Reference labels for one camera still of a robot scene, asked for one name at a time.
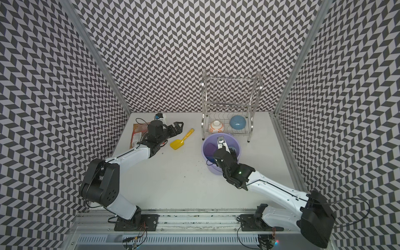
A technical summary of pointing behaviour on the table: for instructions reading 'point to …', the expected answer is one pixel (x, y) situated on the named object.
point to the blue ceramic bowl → (237, 122)
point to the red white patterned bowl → (216, 126)
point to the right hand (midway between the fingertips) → (223, 150)
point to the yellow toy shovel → (177, 144)
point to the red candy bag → (138, 130)
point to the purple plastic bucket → (210, 145)
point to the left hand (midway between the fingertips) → (177, 126)
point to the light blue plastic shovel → (233, 148)
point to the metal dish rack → (228, 104)
